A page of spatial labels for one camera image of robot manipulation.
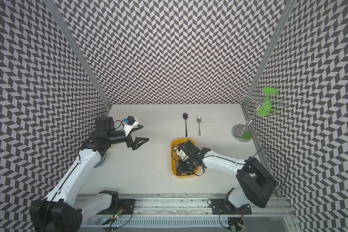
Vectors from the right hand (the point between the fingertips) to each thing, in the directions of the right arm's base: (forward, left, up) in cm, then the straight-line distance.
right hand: (179, 173), depth 80 cm
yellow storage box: (+12, +3, -4) cm, 13 cm away
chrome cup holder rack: (+53, -56, +8) cm, 78 cm away
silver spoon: (+40, -15, -3) cm, 43 cm away
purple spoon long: (+45, -4, -3) cm, 45 cm away
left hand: (+14, +18, +20) cm, 30 cm away
